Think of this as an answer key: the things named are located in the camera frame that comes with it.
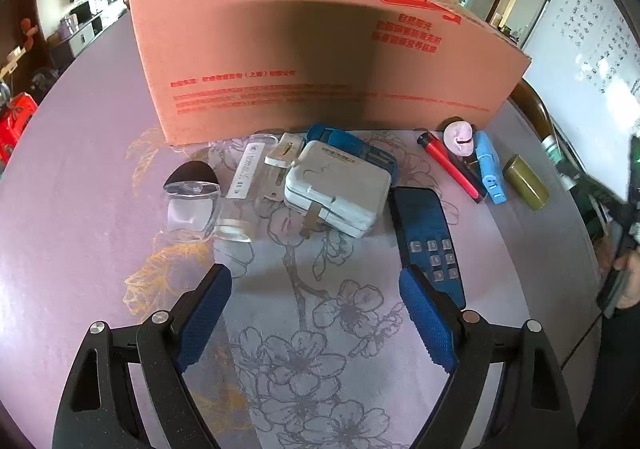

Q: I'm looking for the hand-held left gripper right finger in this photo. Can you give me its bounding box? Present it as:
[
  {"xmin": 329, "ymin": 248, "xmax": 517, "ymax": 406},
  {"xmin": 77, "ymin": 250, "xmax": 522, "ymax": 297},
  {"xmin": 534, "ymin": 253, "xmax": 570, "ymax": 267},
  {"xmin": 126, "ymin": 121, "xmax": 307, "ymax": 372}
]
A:
[{"xmin": 397, "ymin": 265, "xmax": 583, "ymax": 449}]

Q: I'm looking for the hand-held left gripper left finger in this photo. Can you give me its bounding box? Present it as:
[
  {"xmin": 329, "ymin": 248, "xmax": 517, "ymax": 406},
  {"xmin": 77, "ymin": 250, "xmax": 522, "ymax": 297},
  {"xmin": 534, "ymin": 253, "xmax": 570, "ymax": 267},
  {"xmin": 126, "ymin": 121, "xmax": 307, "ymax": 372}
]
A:
[{"xmin": 51, "ymin": 263, "xmax": 233, "ymax": 449}]

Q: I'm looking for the blue toy car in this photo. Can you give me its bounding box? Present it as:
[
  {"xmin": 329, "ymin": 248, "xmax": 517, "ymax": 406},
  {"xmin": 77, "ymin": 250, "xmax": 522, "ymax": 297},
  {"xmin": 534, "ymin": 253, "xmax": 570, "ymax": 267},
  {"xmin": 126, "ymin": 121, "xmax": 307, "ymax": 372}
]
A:
[{"xmin": 305, "ymin": 124, "xmax": 398, "ymax": 190}]

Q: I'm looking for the purple floral cloth desktop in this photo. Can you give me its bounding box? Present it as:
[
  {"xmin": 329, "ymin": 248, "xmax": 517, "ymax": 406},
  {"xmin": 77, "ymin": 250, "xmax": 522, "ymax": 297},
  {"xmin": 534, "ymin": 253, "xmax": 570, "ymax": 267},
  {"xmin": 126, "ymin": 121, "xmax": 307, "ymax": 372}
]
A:
[{"xmin": 0, "ymin": 4, "xmax": 608, "ymax": 449}]

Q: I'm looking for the person's right hand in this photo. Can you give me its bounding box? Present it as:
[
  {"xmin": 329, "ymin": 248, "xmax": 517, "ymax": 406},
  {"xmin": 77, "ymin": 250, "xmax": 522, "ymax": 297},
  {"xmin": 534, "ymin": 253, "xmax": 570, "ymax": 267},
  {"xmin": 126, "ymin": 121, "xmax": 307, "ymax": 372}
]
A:
[{"xmin": 612, "ymin": 249, "xmax": 640, "ymax": 310}]

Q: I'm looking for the dark blue calculator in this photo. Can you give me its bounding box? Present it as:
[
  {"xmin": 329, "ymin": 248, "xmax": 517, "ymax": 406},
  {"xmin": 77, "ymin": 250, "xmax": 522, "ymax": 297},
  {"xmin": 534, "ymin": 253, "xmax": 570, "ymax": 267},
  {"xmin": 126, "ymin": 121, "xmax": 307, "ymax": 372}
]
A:
[{"xmin": 389, "ymin": 186, "xmax": 467, "ymax": 310}]

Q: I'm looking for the olive green cylinder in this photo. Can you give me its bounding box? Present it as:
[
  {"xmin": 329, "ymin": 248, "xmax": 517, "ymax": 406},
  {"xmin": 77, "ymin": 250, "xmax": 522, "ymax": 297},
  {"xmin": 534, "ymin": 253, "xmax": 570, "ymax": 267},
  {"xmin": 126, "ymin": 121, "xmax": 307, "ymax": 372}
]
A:
[{"xmin": 501, "ymin": 154, "xmax": 549, "ymax": 210}]

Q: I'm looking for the clear suction cup holder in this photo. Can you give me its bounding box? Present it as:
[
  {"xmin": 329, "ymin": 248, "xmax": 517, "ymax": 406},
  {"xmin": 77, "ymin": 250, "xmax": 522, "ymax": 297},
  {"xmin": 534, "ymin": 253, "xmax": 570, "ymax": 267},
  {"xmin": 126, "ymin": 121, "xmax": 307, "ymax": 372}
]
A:
[{"xmin": 164, "ymin": 161, "xmax": 221, "ymax": 237}]

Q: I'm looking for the black pen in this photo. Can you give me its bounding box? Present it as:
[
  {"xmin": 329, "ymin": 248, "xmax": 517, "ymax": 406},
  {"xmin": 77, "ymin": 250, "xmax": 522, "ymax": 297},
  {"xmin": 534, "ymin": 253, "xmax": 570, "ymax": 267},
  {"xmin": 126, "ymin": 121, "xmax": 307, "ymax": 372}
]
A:
[{"xmin": 449, "ymin": 149, "xmax": 485, "ymax": 192}]

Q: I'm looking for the person's dark clothing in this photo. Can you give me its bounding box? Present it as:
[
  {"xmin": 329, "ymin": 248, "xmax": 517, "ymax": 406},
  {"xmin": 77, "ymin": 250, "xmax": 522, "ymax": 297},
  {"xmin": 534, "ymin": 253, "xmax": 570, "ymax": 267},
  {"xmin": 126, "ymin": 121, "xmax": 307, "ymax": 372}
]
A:
[{"xmin": 577, "ymin": 299, "xmax": 640, "ymax": 449}]

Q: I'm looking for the white grey plastic case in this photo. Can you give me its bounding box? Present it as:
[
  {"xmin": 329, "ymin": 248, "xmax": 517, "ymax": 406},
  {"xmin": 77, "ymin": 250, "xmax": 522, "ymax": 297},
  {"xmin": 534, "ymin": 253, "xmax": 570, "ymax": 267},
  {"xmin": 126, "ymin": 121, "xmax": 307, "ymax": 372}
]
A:
[{"xmin": 284, "ymin": 140, "xmax": 392, "ymax": 239}]

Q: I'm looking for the whiteboard with writing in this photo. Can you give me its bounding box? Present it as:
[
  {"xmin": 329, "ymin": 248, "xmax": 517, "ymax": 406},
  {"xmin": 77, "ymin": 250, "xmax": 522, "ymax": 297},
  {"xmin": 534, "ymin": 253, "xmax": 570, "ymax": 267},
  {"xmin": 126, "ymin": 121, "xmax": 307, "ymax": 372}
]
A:
[{"xmin": 520, "ymin": 0, "xmax": 640, "ymax": 140}]

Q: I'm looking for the small pink toy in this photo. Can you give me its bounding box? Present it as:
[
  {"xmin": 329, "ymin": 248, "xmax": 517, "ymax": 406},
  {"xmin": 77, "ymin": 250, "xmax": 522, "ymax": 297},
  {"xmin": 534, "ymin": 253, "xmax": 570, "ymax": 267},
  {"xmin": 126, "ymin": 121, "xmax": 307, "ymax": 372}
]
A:
[{"xmin": 444, "ymin": 118, "xmax": 476, "ymax": 157}]

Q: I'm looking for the white charger plug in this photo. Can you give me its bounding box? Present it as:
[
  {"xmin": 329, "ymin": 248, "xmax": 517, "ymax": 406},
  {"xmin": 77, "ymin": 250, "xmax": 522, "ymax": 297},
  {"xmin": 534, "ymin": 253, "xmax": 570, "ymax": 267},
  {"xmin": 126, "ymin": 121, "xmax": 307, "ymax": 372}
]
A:
[{"xmin": 265, "ymin": 131, "xmax": 303, "ymax": 170}]

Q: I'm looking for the red plastic toy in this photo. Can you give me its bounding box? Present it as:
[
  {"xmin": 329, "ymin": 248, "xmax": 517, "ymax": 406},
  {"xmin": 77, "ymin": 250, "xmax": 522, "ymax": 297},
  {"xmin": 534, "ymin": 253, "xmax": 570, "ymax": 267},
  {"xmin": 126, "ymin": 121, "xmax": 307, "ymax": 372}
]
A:
[{"xmin": 0, "ymin": 91, "xmax": 40, "ymax": 167}]

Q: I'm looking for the television cabinet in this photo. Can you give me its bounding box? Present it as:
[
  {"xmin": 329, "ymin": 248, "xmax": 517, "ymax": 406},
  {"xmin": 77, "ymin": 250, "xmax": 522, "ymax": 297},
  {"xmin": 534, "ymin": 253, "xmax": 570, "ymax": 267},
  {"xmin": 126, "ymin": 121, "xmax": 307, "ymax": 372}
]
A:
[{"xmin": 47, "ymin": 4, "xmax": 126, "ymax": 74}]

